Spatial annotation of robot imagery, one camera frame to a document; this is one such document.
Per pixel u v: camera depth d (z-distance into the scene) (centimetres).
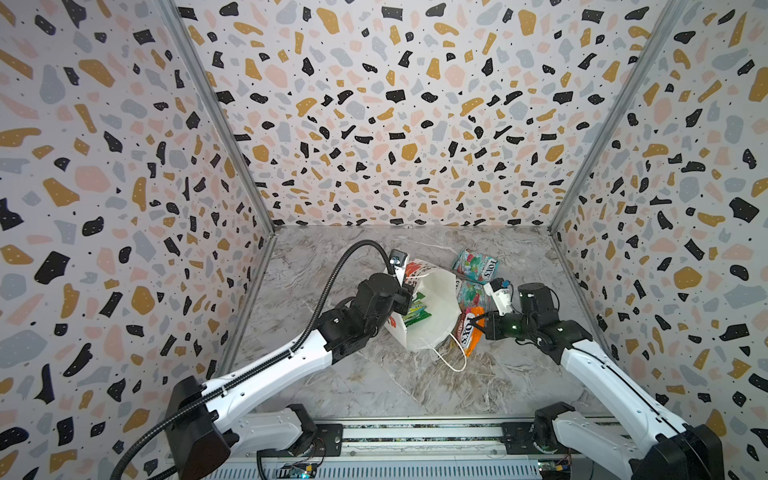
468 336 79
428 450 73
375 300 51
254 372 43
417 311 90
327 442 73
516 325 67
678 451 40
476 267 106
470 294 98
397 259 60
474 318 79
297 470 70
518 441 73
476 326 78
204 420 38
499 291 73
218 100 85
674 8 70
